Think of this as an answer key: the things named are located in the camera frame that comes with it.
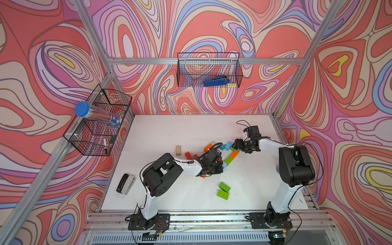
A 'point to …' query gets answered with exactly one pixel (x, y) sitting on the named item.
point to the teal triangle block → (222, 147)
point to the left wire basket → (88, 135)
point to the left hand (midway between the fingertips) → (226, 170)
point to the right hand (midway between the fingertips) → (238, 150)
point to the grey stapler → (126, 184)
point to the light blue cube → (224, 165)
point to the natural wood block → (178, 150)
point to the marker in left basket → (105, 146)
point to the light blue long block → (228, 146)
